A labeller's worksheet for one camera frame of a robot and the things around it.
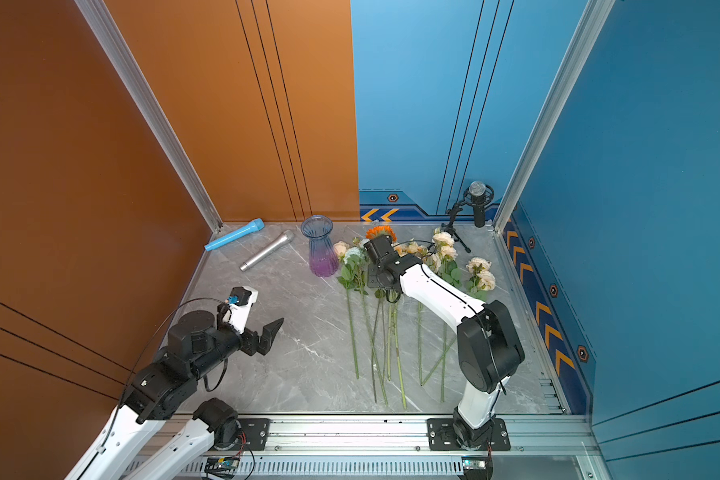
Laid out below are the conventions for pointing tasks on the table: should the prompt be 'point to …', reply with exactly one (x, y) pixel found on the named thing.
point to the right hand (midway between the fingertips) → (379, 276)
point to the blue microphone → (246, 229)
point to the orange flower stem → (381, 230)
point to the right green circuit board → (475, 467)
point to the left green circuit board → (223, 462)
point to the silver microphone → (286, 238)
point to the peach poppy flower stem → (420, 332)
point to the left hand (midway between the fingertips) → (267, 308)
